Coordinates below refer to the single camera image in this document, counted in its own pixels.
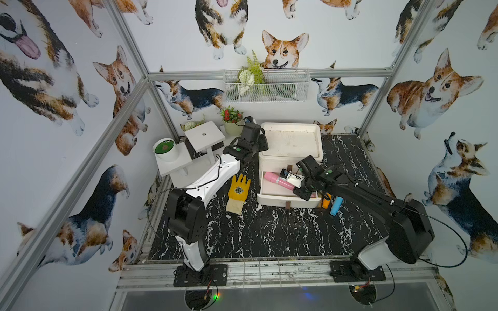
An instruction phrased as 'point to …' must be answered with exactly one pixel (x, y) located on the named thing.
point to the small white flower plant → (190, 124)
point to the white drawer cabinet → (281, 145)
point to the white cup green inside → (166, 149)
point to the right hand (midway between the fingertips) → (296, 184)
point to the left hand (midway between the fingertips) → (268, 138)
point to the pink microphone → (273, 177)
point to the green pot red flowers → (233, 121)
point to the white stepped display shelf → (207, 138)
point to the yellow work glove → (238, 194)
